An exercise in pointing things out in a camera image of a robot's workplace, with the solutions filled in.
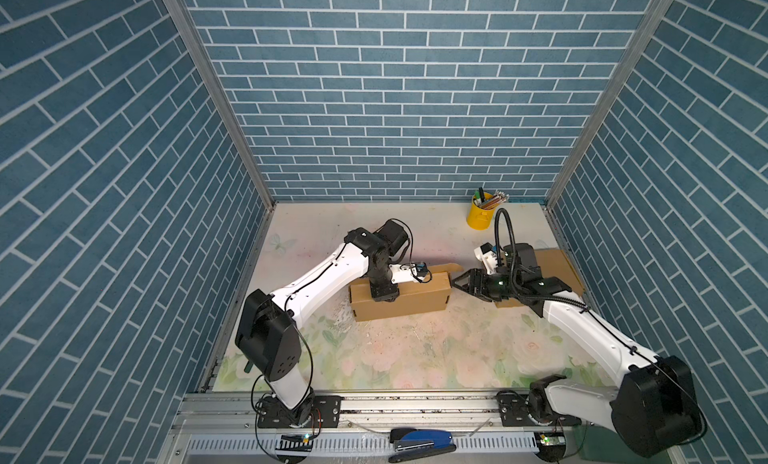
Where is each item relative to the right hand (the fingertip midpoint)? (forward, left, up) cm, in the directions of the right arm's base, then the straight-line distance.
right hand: (454, 282), depth 80 cm
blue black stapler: (-35, +10, -13) cm, 39 cm away
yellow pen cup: (+33, -11, -8) cm, 35 cm away
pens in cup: (+35, -14, -3) cm, 38 cm away
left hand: (-2, +18, -2) cm, 18 cm away
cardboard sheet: (-5, +11, -1) cm, 12 cm away
